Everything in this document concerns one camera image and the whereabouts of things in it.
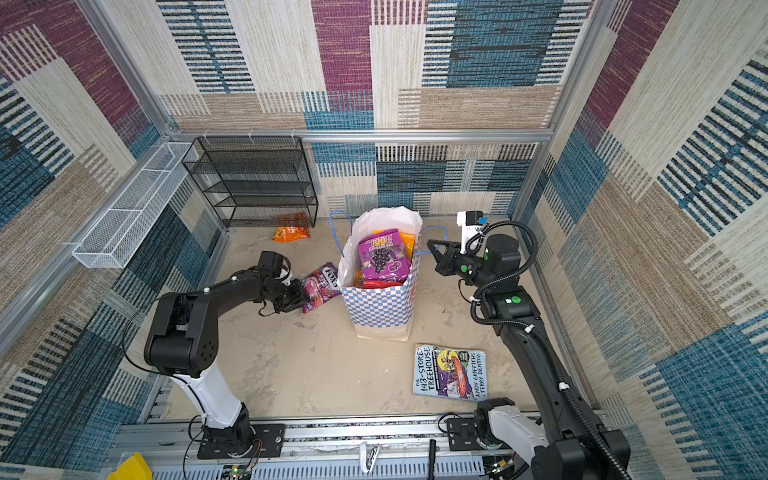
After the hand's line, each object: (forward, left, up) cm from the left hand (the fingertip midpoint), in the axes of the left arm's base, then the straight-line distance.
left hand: (309, 295), depth 96 cm
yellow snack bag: (+10, -31, +15) cm, 36 cm away
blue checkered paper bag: (-14, -23, +14) cm, 30 cm away
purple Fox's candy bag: (+4, -3, 0) cm, 5 cm away
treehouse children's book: (-25, -41, 0) cm, 48 cm away
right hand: (-5, -34, +29) cm, 45 cm away
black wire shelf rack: (+40, +22, +18) cm, 50 cm away
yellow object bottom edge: (-44, +34, -2) cm, 55 cm away
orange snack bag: (+27, +13, -1) cm, 30 cm away
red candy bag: (-8, -21, +18) cm, 29 cm away
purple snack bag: (+3, -24, +15) cm, 29 cm away
